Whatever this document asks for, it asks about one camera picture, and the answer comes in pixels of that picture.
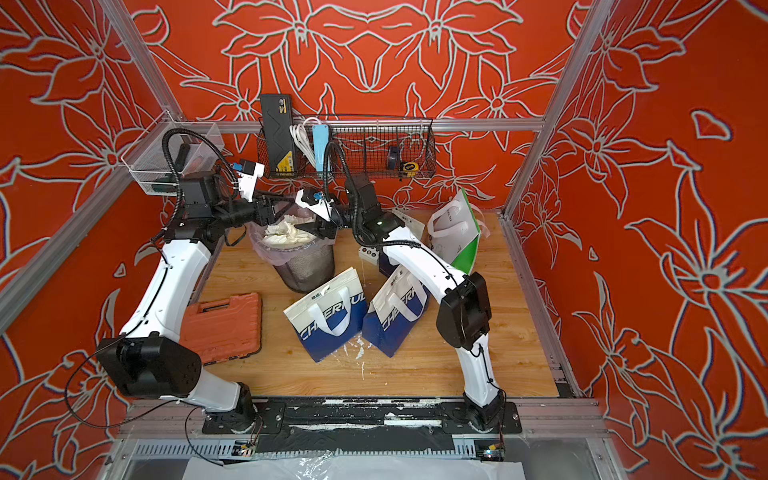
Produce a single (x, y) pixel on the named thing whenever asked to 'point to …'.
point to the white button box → (369, 254)
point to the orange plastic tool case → (224, 329)
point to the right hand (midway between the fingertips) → (293, 212)
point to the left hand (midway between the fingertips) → (286, 197)
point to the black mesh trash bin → (307, 272)
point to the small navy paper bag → (386, 263)
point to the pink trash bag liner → (285, 255)
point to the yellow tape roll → (410, 168)
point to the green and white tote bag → (454, 233)
